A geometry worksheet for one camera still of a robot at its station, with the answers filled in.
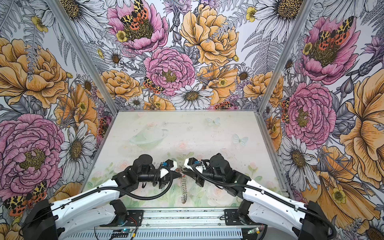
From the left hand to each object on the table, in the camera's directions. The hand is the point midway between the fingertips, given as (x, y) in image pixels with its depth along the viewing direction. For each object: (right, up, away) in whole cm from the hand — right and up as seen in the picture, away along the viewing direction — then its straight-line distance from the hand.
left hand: (178, 177), depth 74 cm
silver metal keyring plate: (+3, -4, -3) cm, 6 cm away
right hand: (+4, +3, -4) cm, 6 cm away
